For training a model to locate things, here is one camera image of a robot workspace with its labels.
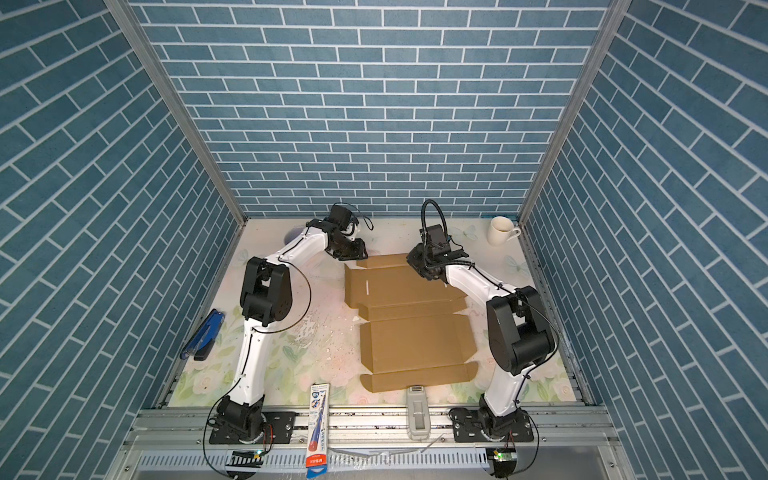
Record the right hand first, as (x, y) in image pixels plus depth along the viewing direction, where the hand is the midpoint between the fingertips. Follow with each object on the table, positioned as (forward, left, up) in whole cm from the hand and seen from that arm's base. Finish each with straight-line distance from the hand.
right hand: (410, 258), depth 94 cm
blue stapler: (-27, +59, -10) cm, 65 cm away
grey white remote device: (-41, -5, -10) cm, 43 cm away
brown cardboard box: (-19, -2, -14) cm, 24 cm away
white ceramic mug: (+18, -32, -3) cm, 37 cm away
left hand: (+5, +15, -7) cm, 17 cm away
